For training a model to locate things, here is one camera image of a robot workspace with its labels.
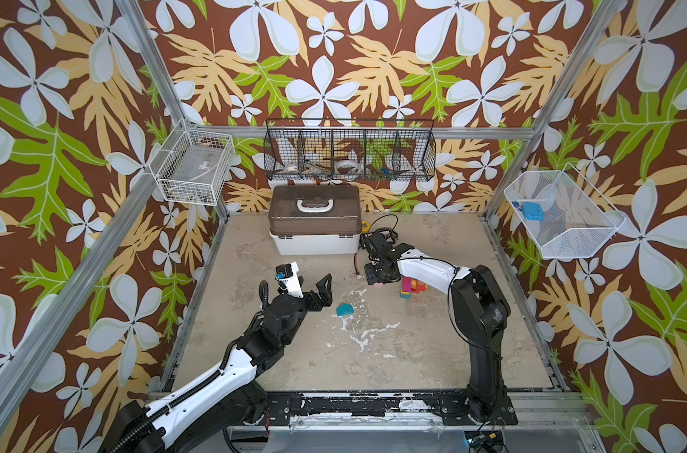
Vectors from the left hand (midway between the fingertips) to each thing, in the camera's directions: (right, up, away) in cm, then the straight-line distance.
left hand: (316, 274), depth 76 cm
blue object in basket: (+67, +18, +10) cm, 70 cm away
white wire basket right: (+73, +14, +1) cm, 74 cm away
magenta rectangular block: (+29, -6, +18) cm, 34 cm away
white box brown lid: (-2, +16, +14) cm, 22 cm away
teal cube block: (+29, -10, +19) cm, 36 cm away
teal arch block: (+8, -14, +17) cm, 23 cm away
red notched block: (+32, -8, +18) cm, 38 cm away
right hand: (+18, -2, +21) cm, 28 cm away
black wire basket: (+10, +42, +22) cm, 48 cm away
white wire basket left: (-39, +33, +10) cm, 52 cm away
